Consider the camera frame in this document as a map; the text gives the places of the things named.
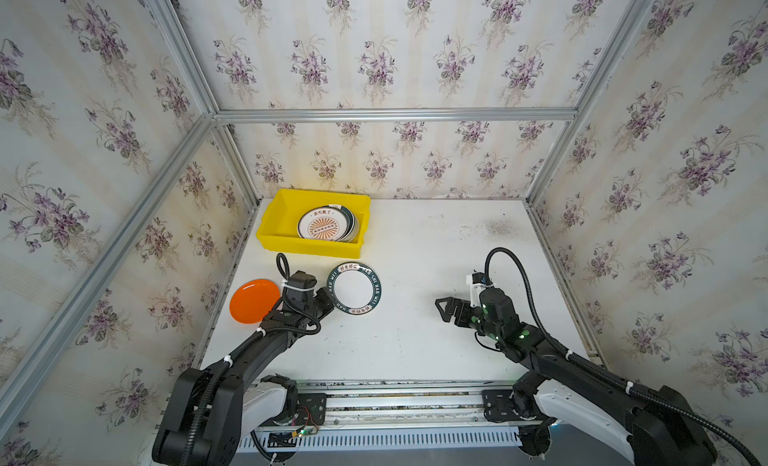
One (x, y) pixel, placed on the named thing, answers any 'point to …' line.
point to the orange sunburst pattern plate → (325, 223)
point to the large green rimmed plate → (354, 287)
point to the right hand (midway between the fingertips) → (443, 306)
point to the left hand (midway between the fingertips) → (335, 295)
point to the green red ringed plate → (352, 226)
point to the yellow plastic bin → (283, 212)
